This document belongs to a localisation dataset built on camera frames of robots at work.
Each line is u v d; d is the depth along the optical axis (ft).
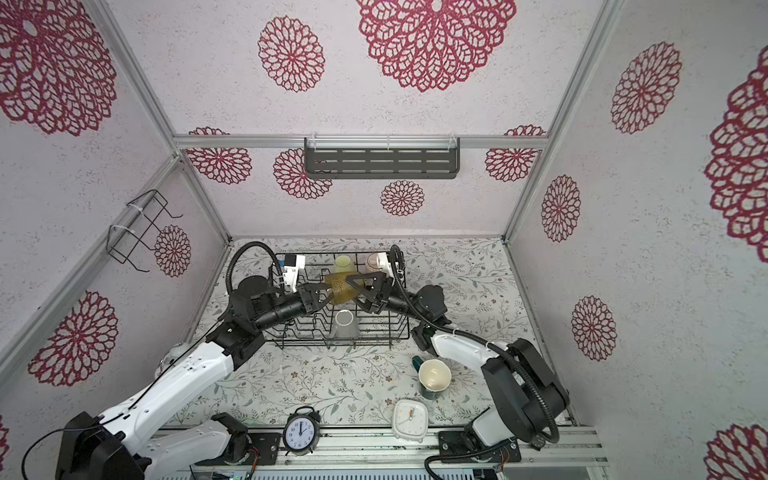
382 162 3.16
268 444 2.45
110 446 1.27
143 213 2.57
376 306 2.17
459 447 2.44
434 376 2.61
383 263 2.30
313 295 2.13
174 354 2.55
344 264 3.18
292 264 2.17
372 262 3.11
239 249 1.83
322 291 2.30
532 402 1.42
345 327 2.74
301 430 2.45
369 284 2.18
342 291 2.12
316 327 3.09
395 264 2.33
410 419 2.49
